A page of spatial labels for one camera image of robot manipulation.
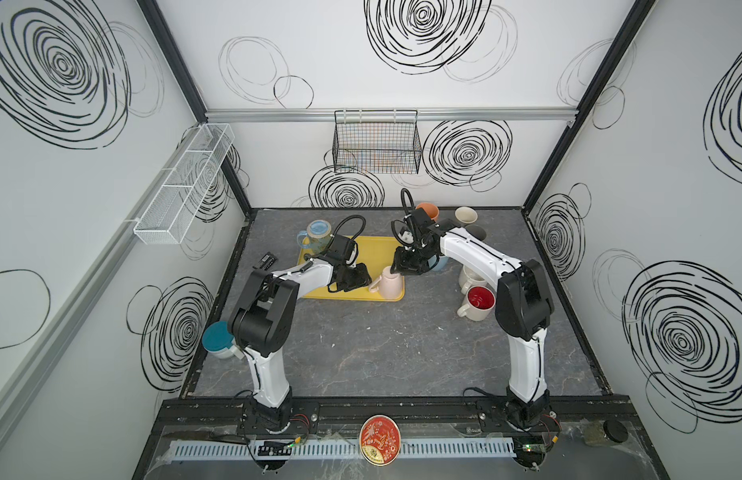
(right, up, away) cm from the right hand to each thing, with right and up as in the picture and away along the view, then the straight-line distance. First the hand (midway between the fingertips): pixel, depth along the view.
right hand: (391, 271), depth 90 cm
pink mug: (0, -4, 0) cm, 4 cm away
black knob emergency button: (+47, -32, -26) cm, 63 cm away
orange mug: (+17, +21, +21) cm, 34 cm away
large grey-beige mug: (+31, +12, +14) cm, 36 cm away
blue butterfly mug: (-25, +10, +9) cm, 28 cm away
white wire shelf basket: (-56, +17, -16) cm, 61 cm away
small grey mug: (+29, +19, +18) cm, 39 cm away
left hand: (-6, -3, +6) cm, 9 cm away
